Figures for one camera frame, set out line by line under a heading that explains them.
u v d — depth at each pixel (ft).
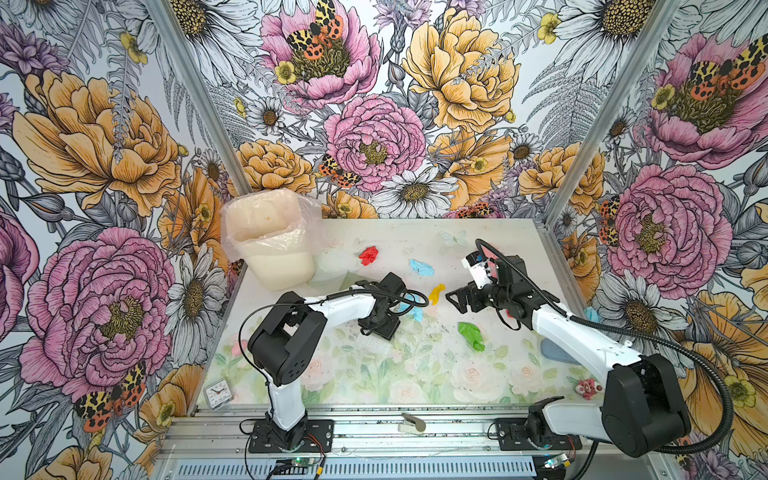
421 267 3.50
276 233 2.71
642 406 1.36
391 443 2.44
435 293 3.29
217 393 2.60
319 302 1.77
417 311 3.11
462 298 2.54
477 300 2.53
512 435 2.43
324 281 3.46
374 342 2.93
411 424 2.44
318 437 2.41
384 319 2.58
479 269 2.51
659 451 1.43
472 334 2.99
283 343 1.59
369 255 3.54
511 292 2.18
